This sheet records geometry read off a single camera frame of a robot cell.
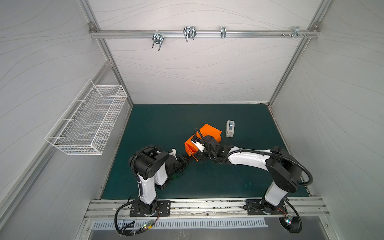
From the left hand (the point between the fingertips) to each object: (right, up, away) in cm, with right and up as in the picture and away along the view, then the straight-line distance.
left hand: (190, 157), depth 89 cm
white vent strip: (+1, -27, -19) cm, 33 cm away
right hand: (+5, +6, -1) cm, 7 cm away
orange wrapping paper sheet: (0, +5, +2) cm, 6 cm away
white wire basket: (-48, +20, -20) cm, 56 cm away
